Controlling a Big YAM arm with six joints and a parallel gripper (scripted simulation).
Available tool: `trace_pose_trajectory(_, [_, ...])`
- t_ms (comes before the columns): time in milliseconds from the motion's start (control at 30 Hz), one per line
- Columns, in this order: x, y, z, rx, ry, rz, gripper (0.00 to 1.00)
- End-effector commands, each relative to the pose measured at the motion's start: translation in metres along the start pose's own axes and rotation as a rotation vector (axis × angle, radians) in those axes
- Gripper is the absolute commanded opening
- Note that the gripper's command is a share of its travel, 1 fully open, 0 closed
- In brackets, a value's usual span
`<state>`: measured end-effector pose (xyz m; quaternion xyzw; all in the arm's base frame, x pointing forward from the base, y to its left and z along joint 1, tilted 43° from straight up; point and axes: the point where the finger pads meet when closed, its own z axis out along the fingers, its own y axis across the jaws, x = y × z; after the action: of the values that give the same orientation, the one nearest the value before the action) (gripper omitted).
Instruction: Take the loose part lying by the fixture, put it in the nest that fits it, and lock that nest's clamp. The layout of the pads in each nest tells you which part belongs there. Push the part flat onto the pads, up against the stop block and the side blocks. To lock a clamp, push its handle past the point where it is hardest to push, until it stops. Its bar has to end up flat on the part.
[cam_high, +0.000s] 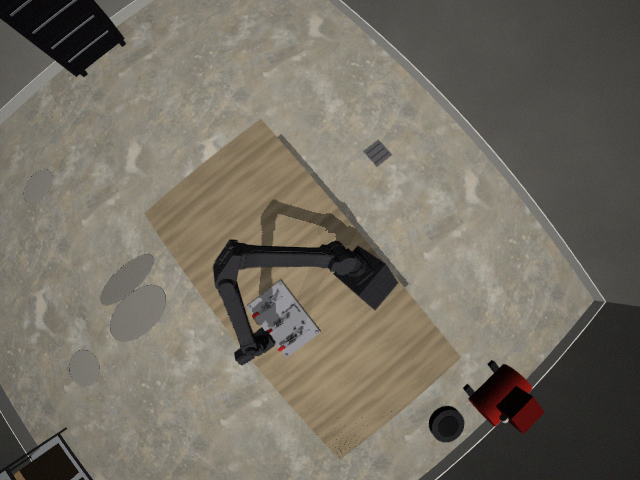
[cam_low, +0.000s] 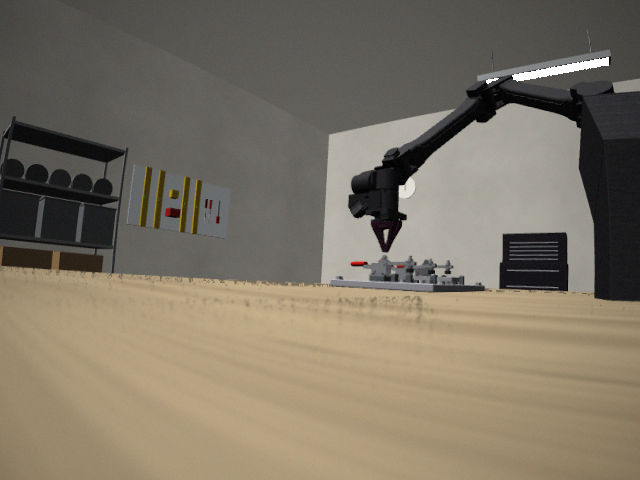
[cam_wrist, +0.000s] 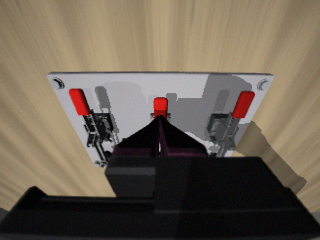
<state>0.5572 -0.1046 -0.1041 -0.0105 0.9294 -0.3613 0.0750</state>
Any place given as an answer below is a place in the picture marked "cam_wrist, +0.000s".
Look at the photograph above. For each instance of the light grey flat plate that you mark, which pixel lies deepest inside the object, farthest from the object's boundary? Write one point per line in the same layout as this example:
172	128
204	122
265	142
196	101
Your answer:
129	98

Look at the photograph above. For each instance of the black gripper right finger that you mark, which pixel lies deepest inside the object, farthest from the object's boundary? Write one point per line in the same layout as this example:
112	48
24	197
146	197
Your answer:
176	143

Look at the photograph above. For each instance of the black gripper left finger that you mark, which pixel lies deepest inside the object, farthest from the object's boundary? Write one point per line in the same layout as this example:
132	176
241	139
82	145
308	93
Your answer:
143	142

